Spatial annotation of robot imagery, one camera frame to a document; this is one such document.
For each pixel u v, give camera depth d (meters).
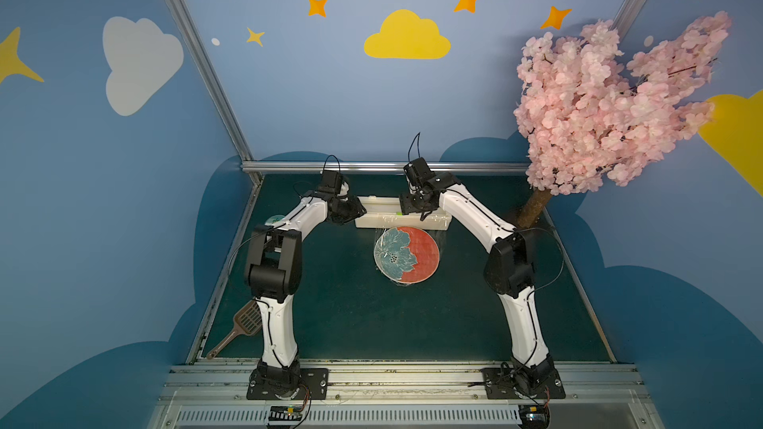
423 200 0.70
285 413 0.73
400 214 0.88
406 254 0.98
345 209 0.90
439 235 0.98
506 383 0.73
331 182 0.80
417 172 0.76
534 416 0.73
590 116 0.67
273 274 0.54
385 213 1.02
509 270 0.56
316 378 0.75
